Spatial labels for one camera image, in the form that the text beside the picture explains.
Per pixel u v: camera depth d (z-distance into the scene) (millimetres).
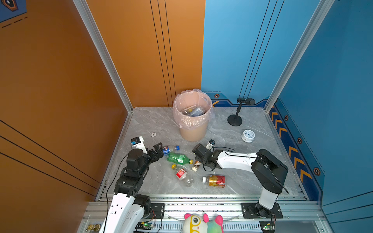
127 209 474
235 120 1113
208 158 684
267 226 710
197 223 644
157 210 736
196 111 885
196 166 851
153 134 1046
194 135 1021
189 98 929
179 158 868
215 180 784
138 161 542
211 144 825
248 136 987
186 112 908
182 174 809
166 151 904
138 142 640
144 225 707
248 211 725
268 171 463
